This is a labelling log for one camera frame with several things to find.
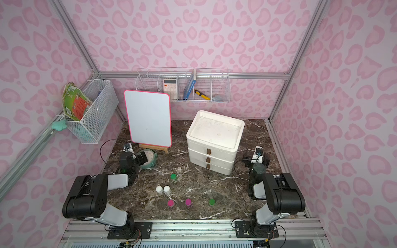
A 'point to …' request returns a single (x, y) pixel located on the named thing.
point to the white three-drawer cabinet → (213, 141)
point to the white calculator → (170, 88)
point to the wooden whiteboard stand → (153, 147)
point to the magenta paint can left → (170, 203)
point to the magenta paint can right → (188, 202)
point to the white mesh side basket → (102, 95)
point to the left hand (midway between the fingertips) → (134, 151)
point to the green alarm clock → (151, 157)
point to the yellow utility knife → (203, 95)
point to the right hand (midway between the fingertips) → (255, 149)
